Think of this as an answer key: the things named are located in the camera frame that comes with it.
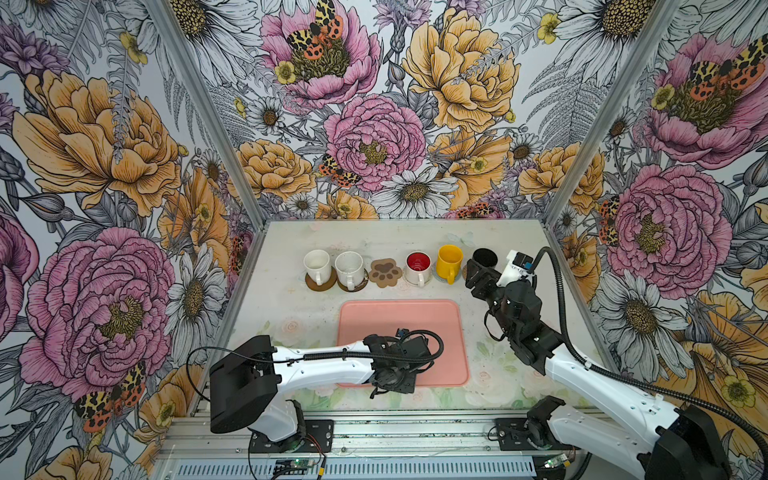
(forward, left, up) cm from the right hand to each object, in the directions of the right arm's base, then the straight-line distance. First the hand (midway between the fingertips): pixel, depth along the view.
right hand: (474, 272), depth 79 cm
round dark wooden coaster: (+9, +46, -18) cm, 50 cm away
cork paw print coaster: (+17, +24, -22) cm, 36 cm away
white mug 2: (+15, +36, -17) cm, 43 cm away
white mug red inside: (+16, +12, -19) cm, 27 cm away
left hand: (-23, +20, -19) cm, 36 cm away
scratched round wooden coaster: (+13, +31, -22) cm, 40 cm away
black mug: (+16, -9, -13) cm, 23 cm away
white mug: (+15, +46, -14) cm, 50 cm away
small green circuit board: (-38, +46, -23) cm, 64 cm away
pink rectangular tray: (-1, +33, -22) cm, 40 cm away
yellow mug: (+14, +3, -13) cm, 19 cm away
